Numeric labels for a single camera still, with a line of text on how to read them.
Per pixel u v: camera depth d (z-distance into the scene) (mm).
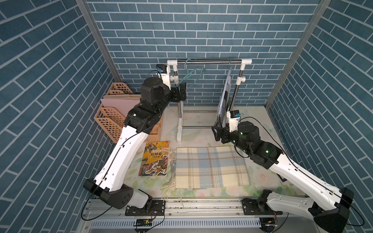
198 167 864
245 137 497
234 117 577
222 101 737
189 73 791
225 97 899
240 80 810
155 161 887
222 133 606
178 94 541
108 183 380
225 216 716
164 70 488
